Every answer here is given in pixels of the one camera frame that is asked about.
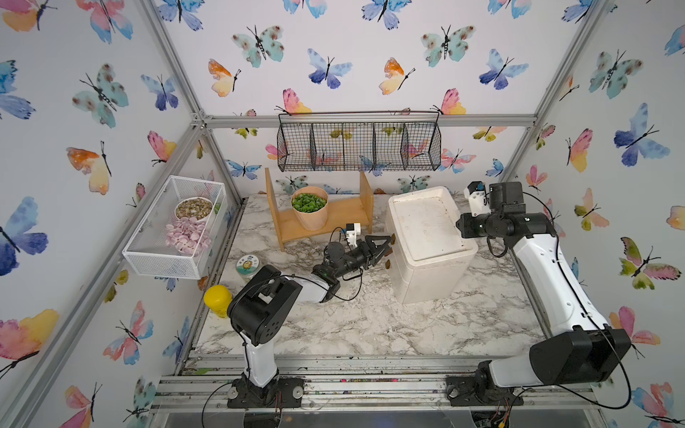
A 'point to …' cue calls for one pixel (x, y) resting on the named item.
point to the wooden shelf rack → (349, 213)
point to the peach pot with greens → (310, 204)
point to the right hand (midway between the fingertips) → (465, 219)
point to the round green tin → (247, 265)
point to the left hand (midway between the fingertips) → (394, 243)
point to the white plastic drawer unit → (430, 261)
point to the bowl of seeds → (198, 208)
